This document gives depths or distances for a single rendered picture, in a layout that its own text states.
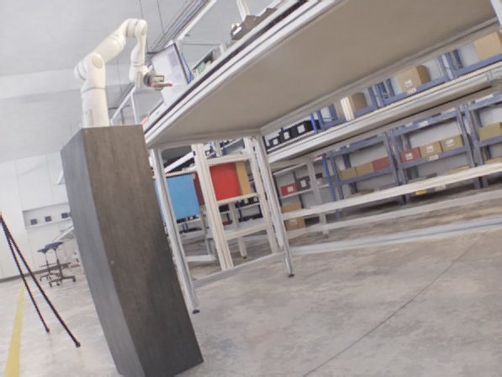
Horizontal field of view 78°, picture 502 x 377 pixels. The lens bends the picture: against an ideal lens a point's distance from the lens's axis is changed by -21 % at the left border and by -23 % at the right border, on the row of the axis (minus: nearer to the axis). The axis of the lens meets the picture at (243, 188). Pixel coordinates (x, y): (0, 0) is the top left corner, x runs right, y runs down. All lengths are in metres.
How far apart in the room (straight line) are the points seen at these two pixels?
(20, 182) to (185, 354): 11.80
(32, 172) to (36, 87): 6.13
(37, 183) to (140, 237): 11.68
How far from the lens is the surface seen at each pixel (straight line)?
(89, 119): 1.34
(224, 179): 3.54
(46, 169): 12.95
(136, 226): 1.22
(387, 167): 5.39
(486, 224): 1.70
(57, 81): 7.23
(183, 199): 3.28
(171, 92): 3.19
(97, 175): 1.19
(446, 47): 1.70
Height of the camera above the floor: 0.49
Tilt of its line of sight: 3 degrees up
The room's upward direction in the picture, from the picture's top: 14 degrees counter-clockwise
